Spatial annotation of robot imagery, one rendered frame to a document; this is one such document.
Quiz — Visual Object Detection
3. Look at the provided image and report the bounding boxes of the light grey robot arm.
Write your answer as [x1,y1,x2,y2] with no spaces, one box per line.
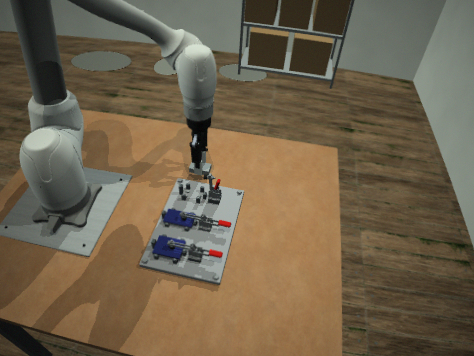
[10,0,217,234]

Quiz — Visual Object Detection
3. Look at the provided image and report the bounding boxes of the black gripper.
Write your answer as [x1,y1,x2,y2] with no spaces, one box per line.
[187,117,211,175]

